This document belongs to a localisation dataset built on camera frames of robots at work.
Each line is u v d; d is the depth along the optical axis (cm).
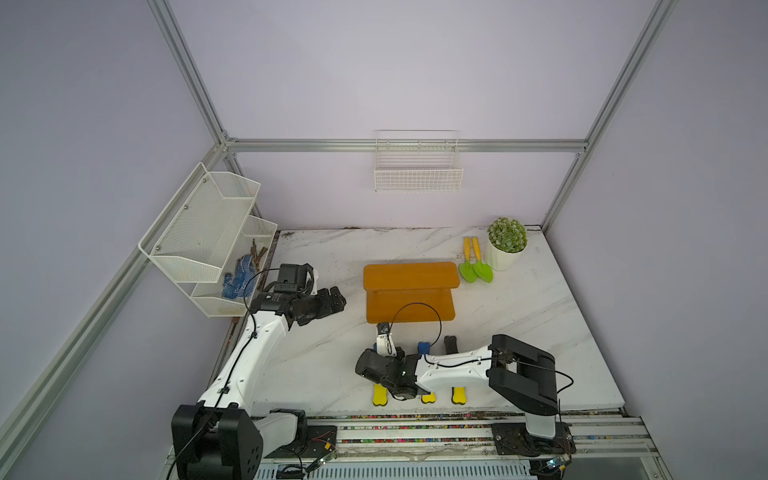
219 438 38
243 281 87
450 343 89
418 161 96
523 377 47
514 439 73
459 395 80
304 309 66
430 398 80
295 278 63
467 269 108
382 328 76
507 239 98
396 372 65
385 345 76
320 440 72
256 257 95
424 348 89
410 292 107
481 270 108
